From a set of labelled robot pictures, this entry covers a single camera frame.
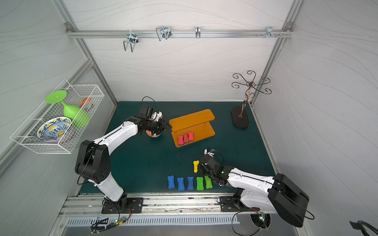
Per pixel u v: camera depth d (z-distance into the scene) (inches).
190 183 31.1
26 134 21.8
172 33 30.2
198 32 31.0
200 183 30.9
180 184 31.3
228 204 28.9
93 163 18.1
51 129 24.2
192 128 35.7
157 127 30.8
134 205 29.0
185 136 38.7
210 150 30.7
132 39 30.9
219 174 24.9
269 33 30.6
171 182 31.4
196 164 33.8
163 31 30.1
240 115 43.3
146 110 28.3
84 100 30.5
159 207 29.0
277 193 16.4
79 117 25.1
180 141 37.7
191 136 38.6
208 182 31.5
